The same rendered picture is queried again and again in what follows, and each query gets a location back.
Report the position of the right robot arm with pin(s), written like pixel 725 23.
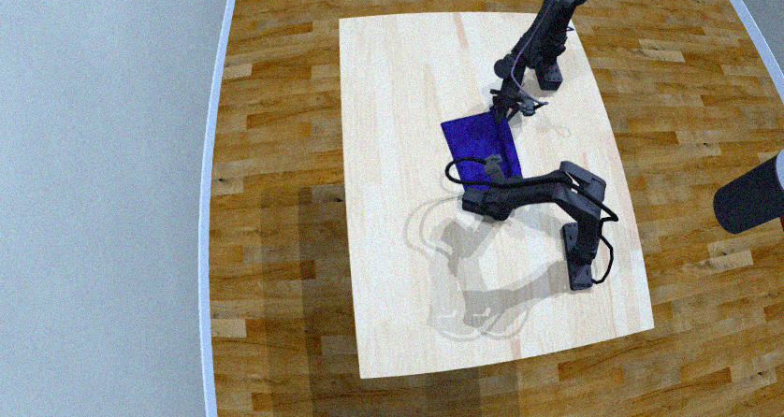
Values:
pixel 550 26

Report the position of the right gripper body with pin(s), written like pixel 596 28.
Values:
pixel 510 95

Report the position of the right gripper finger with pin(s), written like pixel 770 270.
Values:
pixel 499 115
pixel 513 112

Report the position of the dark blue towel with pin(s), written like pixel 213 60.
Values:
pixel 472 139

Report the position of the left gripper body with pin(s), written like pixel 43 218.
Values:
pixel 494 171

